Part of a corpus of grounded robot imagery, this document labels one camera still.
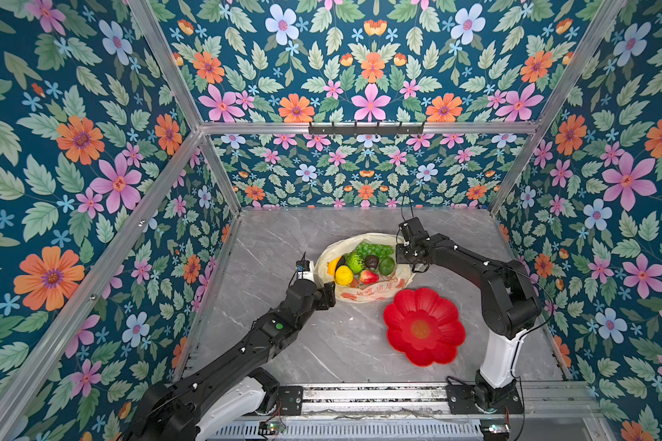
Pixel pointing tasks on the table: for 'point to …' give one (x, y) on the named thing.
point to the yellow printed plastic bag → (386, 286)
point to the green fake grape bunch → (372, 249)
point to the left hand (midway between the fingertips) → (330, 278)
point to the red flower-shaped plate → (424, 326)
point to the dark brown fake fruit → (371, 262)
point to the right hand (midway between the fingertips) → (403, 252)
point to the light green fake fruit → (355, 263)
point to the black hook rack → (366, 130)
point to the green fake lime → (387, 265)
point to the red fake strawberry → (368, 277)
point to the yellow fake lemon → (344, 276)
